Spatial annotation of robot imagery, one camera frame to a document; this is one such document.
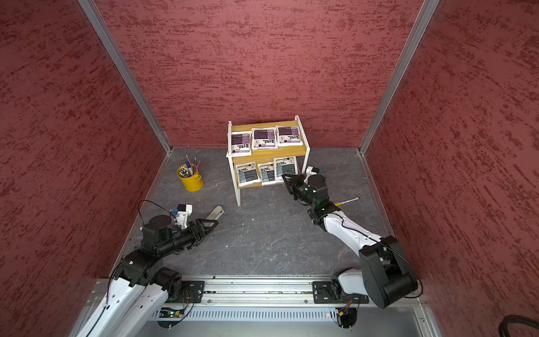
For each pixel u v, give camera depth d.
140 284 0.50
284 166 0.85
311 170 0.79
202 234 0.64
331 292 0.67
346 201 0.97
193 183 0.99
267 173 0.88
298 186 0.74
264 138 0.77
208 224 0.69
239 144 0.75
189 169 0.99
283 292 0.76
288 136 0.78
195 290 0.75
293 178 0.80
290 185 0.74
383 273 0.42
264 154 0.74
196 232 0.63
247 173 0.88
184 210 0.69
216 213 0.91
